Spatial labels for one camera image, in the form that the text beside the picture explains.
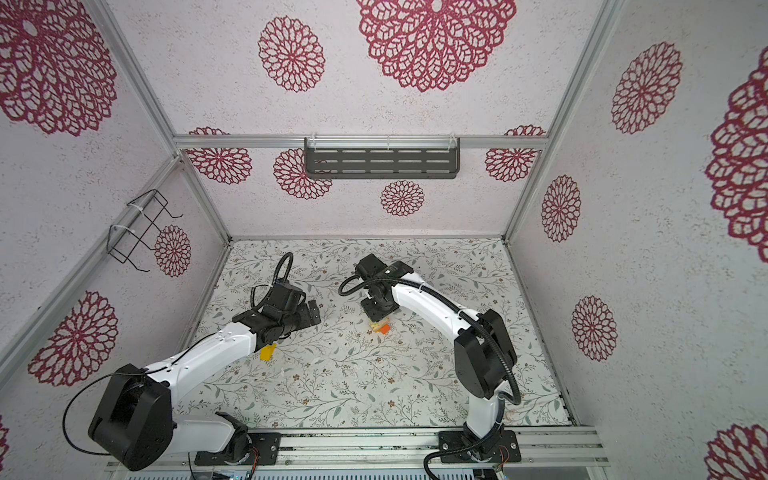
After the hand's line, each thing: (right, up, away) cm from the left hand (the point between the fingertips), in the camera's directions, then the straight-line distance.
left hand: (305, 318), depth 88 cm
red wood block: (+24, -4, +4) cm, 24 cm away
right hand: (+21, +4, -2) cm, 22 cm away
